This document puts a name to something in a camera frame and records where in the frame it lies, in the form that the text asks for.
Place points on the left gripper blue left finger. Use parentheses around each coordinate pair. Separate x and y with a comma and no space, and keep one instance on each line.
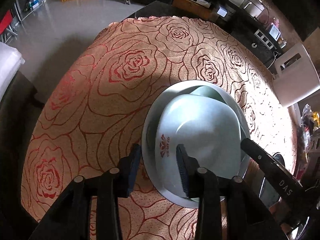
(128,169)

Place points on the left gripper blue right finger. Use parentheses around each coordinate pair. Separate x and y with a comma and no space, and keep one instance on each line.
(187,167)

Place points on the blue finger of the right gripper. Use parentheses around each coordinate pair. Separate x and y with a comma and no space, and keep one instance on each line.
(255,149)

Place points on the pale blue teardrop dish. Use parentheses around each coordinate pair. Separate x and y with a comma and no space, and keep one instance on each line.
(210,132)

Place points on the green square plate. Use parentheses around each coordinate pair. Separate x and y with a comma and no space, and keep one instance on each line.
(209,92)

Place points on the large white round plate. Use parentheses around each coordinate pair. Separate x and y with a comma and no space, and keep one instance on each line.
(150,129)

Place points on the rose patterned tablecloth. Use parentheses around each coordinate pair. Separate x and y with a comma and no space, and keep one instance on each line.
(97,112)

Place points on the white cushioned chair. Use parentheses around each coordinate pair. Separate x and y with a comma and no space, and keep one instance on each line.
(19,108)

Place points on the white rice cooker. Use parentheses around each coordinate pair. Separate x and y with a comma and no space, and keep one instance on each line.
(254,7)

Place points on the black sideboard cabinet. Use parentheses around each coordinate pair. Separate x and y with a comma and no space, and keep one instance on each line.
(232,19)

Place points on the red folding chair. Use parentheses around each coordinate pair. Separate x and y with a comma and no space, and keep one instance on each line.
(5,25)

